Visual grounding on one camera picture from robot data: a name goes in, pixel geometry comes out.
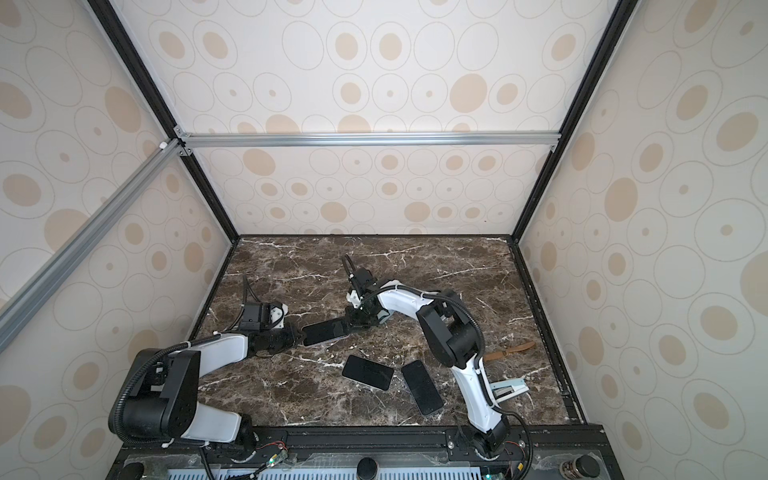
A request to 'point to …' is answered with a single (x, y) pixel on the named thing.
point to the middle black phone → (368, 372)
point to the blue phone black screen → (324, 331)
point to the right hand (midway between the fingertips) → (348, 331)
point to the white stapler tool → (504, 390)
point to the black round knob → (367, 468)
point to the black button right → (588, 465)
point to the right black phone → (422, 387)
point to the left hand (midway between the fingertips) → (313, 330)
